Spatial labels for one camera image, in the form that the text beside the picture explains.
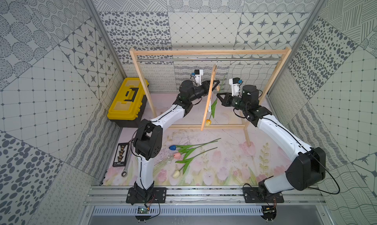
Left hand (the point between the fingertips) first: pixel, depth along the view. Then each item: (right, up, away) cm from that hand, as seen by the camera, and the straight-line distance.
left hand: (219, 79), depth 75 cm
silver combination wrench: (-53, -51, +6) cm, 74 cm away
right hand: (-1, -8, +4) cm, 9 cm away
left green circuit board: (-39, -66, -3) cm, 76 cm away
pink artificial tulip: (-23, -43, +11) cm, 50 cm away
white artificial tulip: (-18, -47, +10) cm, 52 cm away
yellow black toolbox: (-54, -15, +13) cm, 58 cm away
